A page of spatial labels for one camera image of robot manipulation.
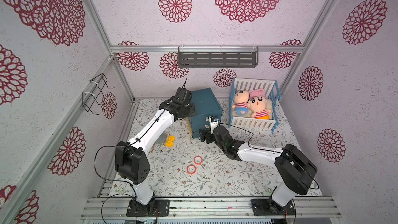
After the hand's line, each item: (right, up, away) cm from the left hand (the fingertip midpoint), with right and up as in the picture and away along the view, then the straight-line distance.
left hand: (191, 111), depth 85 cm
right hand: (+11, -10, +4) cm, 15 cm away
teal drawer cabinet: (+9, +3, +5) cm, 11 cm away
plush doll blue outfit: (+33, +9, +18) cm, 38 cm away
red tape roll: (+4, -30, +2) cm, 30 cm away
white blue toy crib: (+54, +15, +24) cm, 61 cm away
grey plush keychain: (-18, -17, +9) cm, 26 cm away
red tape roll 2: (+2, -33, 0) cm, 33 cm away
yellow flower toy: (-14, -19, +12) cm, 27 cm away
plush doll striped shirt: (+42, +4, +12) cm, 44 cm away
